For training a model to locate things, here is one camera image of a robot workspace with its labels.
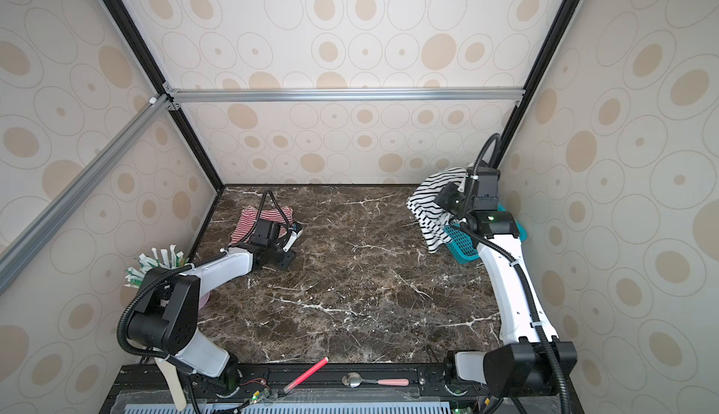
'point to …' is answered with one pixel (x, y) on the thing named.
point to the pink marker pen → (306, 375)
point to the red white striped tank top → (243, 226)
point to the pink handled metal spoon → (354, 379)
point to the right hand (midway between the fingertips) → (442, 189)
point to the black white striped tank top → (428, 214)
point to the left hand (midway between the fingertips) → (295, 246)
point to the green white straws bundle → (135, 274)
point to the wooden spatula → (171, 375)
